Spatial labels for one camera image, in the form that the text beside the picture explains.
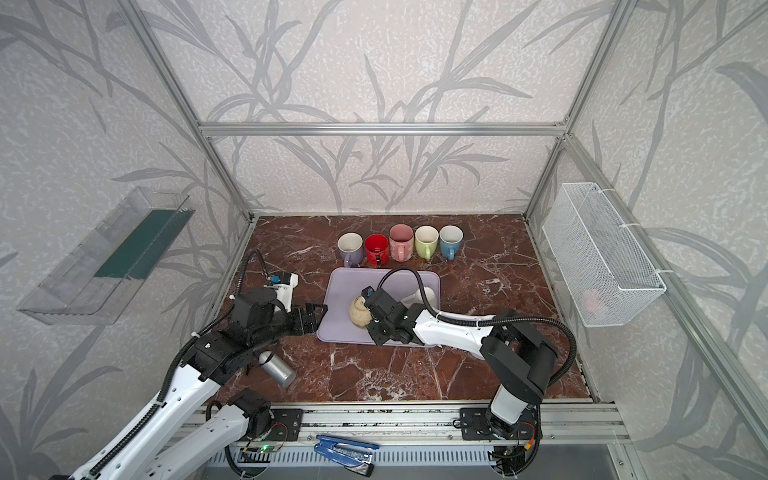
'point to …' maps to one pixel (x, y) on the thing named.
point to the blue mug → (450, 239)
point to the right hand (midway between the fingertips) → (375, 316)
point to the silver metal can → (280, 370)
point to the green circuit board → (267, 448)
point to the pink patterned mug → (401, 239)
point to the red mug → (376, 248)
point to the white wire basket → (600, 259)
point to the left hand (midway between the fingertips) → (321, 300)
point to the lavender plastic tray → (340, 285)
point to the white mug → (416, 298)
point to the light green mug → (426, 241)
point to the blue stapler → (353, 455)
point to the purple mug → (350, 246)
